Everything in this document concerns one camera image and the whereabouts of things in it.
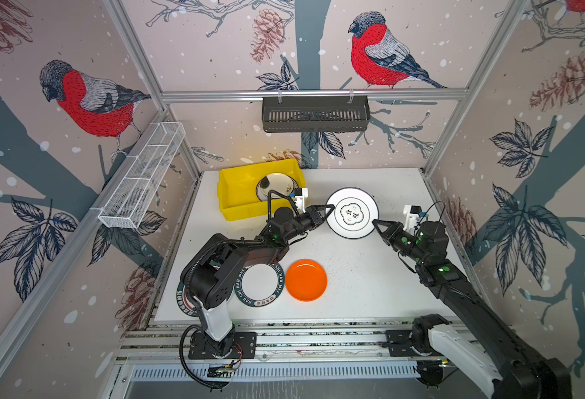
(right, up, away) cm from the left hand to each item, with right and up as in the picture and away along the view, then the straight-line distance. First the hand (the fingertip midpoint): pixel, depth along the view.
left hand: (335, 210), depth 77 cm
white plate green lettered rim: (-26, -27, +9) cm, 38 cm away
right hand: (+11, -4, -1) cm, 12 cm away
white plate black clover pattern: (+6, -1, +2) cm, 7 cm away
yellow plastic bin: (-40, +5, +33) cm, 52 cm away
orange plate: (-9, -25, +8) cm, 28 cm away
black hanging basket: (-4, +38, +27) cm, 47 cm away
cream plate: (-21, +10, +34) cm, 41 cm away
